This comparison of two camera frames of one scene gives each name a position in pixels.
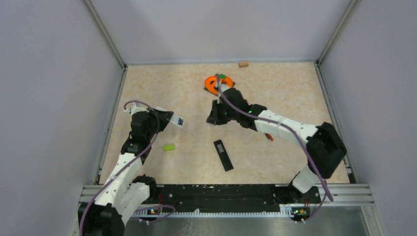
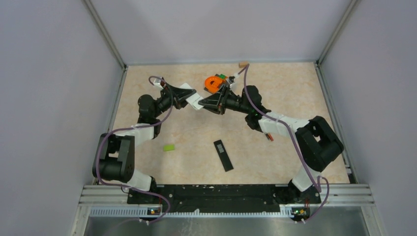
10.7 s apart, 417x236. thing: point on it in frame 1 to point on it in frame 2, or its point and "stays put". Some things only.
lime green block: [168, 147] stays put
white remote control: [174, 119] to [193, 100]
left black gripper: [164, 117] to [178, 96]
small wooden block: [243, 64] stays put
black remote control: [223, 155] stays put
